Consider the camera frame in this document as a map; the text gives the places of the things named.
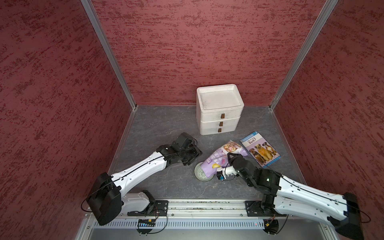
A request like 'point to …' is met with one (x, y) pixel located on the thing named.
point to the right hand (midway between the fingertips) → (231, 154)
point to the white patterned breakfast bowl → (200, 174)
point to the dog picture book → (262, 151)
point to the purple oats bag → (209, 166)
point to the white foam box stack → (219, 107)
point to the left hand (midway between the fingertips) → (200, 158)
